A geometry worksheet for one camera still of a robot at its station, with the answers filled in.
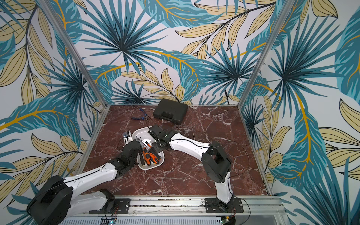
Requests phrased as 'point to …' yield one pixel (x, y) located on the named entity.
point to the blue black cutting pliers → (143, 118)
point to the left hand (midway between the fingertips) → (136, 141)
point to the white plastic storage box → (142, 133)
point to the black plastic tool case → (172, 110)
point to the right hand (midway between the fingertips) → (158, 144)
